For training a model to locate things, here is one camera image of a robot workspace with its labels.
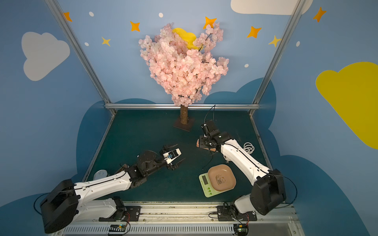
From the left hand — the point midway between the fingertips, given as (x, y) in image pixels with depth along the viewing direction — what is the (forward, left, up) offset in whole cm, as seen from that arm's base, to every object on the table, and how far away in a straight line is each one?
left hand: (180, 147), depth 76 cm
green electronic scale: (-15, -15, -20) cm, 29 cm away
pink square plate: (-9, -24, -18) cm, 31 cm away
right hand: (+9, -14, -5) cm, 17 cm away
